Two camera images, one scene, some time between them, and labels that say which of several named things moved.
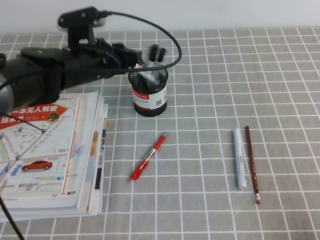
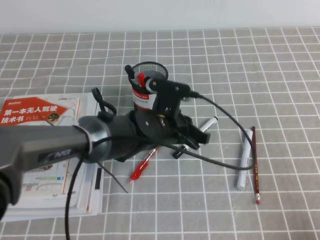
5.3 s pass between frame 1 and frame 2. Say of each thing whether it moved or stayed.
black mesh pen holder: stayed
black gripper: moved
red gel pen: stayed
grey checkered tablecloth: stayed
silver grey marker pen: moved
